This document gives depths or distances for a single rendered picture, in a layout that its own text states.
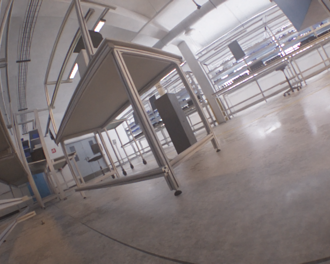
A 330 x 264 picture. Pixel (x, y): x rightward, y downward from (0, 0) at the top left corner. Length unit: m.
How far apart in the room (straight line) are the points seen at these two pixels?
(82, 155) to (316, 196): 8.22
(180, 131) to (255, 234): 1.75
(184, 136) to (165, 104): 0.49
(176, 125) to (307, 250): 1.91
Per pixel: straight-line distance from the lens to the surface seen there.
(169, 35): 5.36
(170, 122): 2.06
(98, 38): 1.67
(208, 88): 5.56
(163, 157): 0.83
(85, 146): 8.40
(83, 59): 1.29
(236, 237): 0.44
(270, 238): 0.40
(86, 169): 8.15
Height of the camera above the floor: 0.30
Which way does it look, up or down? 3 degrees up
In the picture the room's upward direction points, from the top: 25 degrees counter-clockwise
